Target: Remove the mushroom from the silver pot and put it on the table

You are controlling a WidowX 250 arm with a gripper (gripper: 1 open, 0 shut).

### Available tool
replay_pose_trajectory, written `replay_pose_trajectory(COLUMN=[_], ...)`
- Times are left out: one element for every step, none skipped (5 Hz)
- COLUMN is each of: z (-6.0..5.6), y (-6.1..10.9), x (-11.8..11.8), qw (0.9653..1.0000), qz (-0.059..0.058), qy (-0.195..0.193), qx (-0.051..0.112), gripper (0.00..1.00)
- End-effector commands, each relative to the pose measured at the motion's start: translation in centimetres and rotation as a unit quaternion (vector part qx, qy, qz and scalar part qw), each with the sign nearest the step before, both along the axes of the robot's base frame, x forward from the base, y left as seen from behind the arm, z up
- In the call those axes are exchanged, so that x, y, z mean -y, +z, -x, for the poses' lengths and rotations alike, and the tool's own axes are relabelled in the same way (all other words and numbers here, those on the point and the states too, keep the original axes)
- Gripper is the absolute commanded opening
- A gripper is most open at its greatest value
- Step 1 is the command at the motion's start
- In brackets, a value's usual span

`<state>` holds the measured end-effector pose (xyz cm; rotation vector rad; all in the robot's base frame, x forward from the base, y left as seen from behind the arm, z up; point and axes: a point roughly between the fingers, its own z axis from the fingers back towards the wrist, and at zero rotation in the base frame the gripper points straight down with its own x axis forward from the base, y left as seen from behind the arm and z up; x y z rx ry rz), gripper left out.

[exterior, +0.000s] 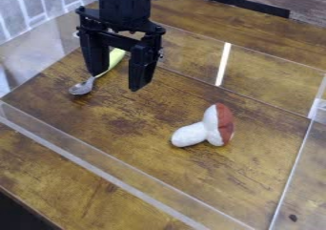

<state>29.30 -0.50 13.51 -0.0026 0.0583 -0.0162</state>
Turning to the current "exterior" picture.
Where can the clear acrylic enclosure wall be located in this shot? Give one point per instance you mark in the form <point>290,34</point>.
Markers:
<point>88,160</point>

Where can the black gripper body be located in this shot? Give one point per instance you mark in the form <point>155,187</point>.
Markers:
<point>119,23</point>

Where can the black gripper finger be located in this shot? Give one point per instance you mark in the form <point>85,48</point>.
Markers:
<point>141,63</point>
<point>95,53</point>

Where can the clear acrylic corner bracket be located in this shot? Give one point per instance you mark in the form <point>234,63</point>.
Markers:
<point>75,34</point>

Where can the black strip on table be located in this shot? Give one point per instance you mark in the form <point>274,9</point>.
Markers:
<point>250,5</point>

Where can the white and red plush mushroom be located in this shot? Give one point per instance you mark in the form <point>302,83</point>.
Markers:
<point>215,128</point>

